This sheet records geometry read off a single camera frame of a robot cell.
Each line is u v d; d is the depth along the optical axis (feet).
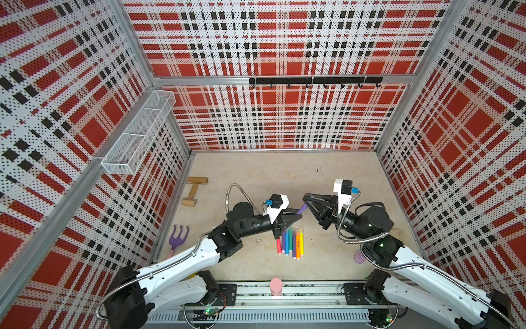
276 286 2.27
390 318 2.22
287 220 2.10
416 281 1.59
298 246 2.78
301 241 2.83
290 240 2.83
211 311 2.30
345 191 1.72
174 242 2.90
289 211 2.06
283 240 2.85
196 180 3.53
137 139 2.42
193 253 1.60
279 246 2.78
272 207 1.80
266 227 1.94
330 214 1.79
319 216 1.89
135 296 1.30
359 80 2.92
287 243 2.81
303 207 1.99
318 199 1.93
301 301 2.41
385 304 2.06
